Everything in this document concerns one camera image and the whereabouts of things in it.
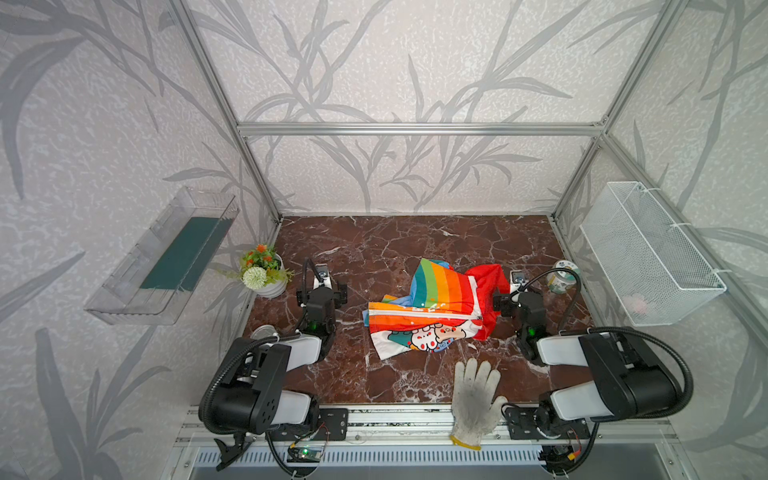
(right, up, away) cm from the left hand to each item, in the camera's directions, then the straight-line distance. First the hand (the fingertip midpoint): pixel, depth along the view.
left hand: (326, 270), depth 90 cm
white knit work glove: (+42, -34, -14) cm, 56 cm away
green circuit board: (0, -42, -20) cm, 46 cm away
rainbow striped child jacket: (+36, -10, -4) cm, 38 cm away
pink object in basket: (+81, -6, -18) cm, 83 cm away
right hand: (+59, -3, +2) cm, 59 cm away
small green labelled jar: (+74, -4, +3) cm, 74 cm away
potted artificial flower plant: (-17, 0, -4) cm, 18 cm away
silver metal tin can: (-16, -17, -7) cm, 24 cm away
